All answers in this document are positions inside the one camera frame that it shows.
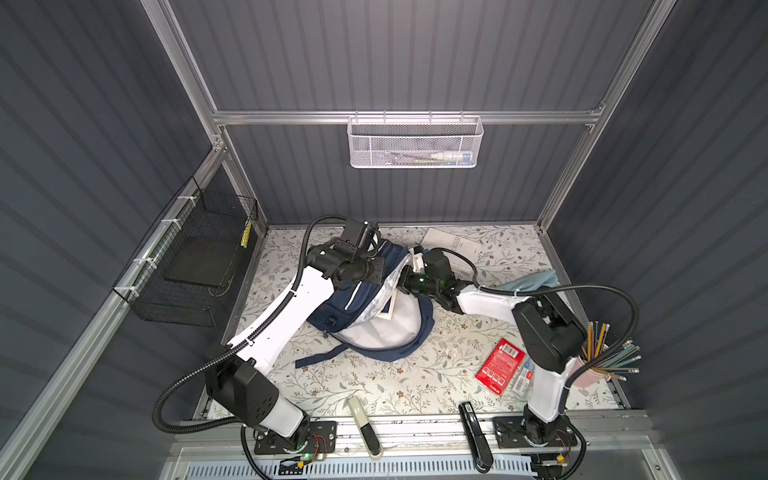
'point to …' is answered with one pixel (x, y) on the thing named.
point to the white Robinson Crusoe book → (434, 239)
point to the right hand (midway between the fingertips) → (387, 279)
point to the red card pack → (500, 366)
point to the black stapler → (478, 443)
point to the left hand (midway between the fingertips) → (380, 267)
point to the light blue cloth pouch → (533, 281)
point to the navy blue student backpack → (377, 321)
